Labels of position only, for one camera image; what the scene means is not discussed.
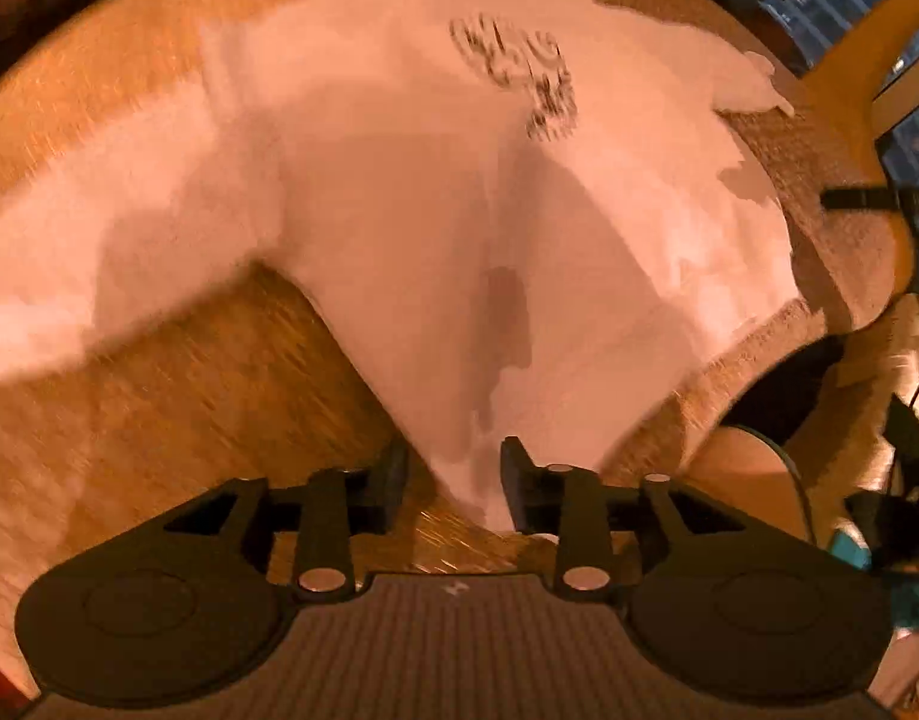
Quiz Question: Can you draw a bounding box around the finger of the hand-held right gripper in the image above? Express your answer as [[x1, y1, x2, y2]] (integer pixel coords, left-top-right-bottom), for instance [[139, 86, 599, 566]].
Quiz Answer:
[[819, 184, 919, 221]]

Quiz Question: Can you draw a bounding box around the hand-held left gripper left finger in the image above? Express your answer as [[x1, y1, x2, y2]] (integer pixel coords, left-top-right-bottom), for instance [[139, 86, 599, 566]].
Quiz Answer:
[[163, 439, 413, 605]]

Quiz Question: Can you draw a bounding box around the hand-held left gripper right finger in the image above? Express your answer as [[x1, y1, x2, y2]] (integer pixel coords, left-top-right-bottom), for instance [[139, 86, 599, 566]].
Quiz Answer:
[[500, 435, 740, 605]]

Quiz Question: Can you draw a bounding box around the white printed t-shirt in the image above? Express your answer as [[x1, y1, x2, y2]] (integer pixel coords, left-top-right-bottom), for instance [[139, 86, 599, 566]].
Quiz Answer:
[[0, 0, 801, 535]]

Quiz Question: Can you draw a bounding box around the gold floral lace tablecloth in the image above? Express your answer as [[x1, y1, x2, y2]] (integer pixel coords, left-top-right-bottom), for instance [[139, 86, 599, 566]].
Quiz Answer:
[[0, 0, 918, 698]]

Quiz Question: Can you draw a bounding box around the yellow wooden chair frame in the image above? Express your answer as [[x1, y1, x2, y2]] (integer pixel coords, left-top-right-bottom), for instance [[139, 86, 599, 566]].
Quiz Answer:
[[800, 0, 919, 145]]

